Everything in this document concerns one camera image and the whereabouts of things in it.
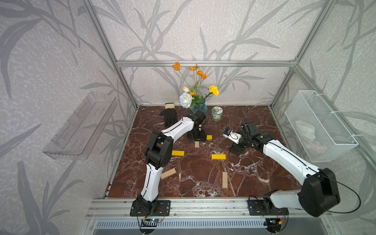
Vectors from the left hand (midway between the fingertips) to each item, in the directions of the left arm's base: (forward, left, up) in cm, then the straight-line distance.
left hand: (201, 141), depth 93 cm
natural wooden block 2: (-22, -13, -5) cm, 27 cm away
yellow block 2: (-6, +15, -6) cm, 17 cm away
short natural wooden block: (0, +3, -4) cm, 5 cm away
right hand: (-3, -19, +7) cm, 20 cm away
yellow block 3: (-9, -11, -5) cm, 15 cm away
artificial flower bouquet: (+11, +6, +28) cm, 31 cm away
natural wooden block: (-19, +19, -5) cm, 27 cm away
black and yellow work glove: (+25, +23, -2) cm, 34 cm away
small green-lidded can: (+22, -12, +3) cm, 25 cm away
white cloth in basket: (-5, -56, +18) cm, 59 cm away
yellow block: (+6, -6, -6) cm, 10 cm away
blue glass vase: (+22, +2, +11) cm, 25 cm away
